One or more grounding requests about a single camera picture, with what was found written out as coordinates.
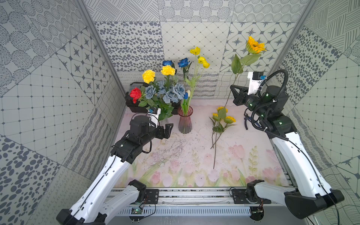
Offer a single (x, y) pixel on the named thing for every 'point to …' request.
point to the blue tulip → (185, 103)
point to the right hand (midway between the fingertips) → (230, 89)
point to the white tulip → (189, 92)
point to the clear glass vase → (162, 123)
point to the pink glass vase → (185, 124)
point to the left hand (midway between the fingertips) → (168, 123)
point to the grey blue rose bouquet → (162, 94)
